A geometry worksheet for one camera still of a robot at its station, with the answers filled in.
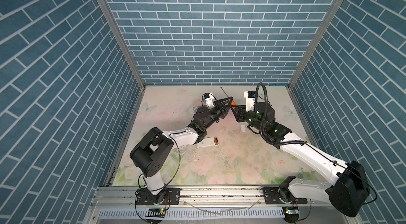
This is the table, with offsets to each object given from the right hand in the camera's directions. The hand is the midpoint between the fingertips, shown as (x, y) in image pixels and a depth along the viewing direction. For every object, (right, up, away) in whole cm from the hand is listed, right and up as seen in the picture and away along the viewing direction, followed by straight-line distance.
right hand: (231, 104), depth 76 cm
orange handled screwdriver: (+1, 0, 0) cm, 1 cm away
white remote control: (-11, -23, +15) cm, 29 cm away
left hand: (+2, +1, -1) cm, 3 cm away
